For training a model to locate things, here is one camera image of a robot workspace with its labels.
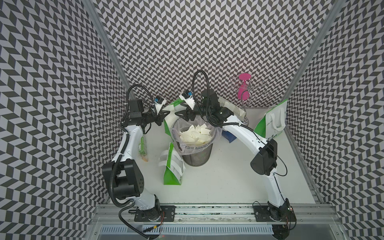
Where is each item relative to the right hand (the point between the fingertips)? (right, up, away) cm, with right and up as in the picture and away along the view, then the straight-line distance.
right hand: (179, 109), depth 77 cm
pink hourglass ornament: (+38, +11, +14) cm, 42 cm away
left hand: (-7, -1, +6) cm, 9 cm away
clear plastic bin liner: (0, -8, +3) cm, 9 cm away
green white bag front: (-6, -37, +3) cm, 38 cm away
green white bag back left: (-3, +2, +4) cm, 5 cm away
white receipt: (0, -27, -7) cm, 28 cm away
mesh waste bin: (+9, -28, +6) cm, 30 cm away
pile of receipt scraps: (+10, -13, +7) cm, 18 cm away
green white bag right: (+54, -7, +10) cm, 55 cm away
